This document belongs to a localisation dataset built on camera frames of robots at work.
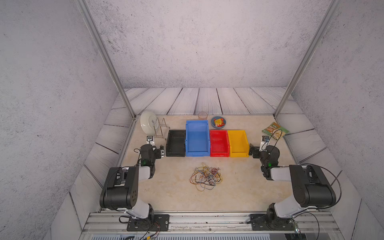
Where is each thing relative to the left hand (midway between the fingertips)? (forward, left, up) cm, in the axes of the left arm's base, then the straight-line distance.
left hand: (156, 145), depth 95 cm
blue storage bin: (+10, -26, -12) cm, 30 cm away
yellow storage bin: (+6, -55, -9) cm, 56 cm away
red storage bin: (+5, -42, -10) cm, 43 cm away
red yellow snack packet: (+21, -43, -3) cm, 47 cm away
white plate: (+12, +6, +9) cm, 16 cm away
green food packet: (+17, -82, -6) cm, 84 cm away
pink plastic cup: (+28, -31, -2) cm, 41 cm away
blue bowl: (+21, -38, -4) cm, 44 cm away
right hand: (-2, -64, +2) cm, 64 cm away
